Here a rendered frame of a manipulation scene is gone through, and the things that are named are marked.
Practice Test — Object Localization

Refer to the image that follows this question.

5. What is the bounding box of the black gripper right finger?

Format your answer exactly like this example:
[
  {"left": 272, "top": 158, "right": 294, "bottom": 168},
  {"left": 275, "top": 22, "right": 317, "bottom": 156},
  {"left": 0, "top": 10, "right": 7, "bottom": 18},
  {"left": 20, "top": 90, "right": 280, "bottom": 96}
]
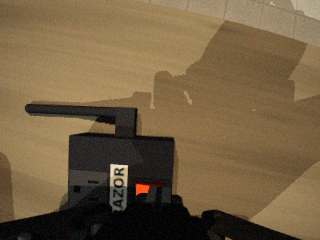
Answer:
[{"left": 156, "top": 187, "right": 301, "bottom": 240}]

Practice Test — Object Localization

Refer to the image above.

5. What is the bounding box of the black power strip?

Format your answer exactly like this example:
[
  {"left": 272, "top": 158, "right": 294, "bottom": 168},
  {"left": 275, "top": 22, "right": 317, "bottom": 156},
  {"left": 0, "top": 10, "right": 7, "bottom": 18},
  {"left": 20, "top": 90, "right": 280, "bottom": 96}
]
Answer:
[{"left": 25, "top": 104, "right": 175, "bottom": 212}]

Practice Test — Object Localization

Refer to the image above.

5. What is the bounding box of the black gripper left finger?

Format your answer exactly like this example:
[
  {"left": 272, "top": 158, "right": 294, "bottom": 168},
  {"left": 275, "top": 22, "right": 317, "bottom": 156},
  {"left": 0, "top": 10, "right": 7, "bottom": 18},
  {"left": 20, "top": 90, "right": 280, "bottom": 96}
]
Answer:
[{"left": 0, "top": 186, "right": 160, "bottom": 240}]

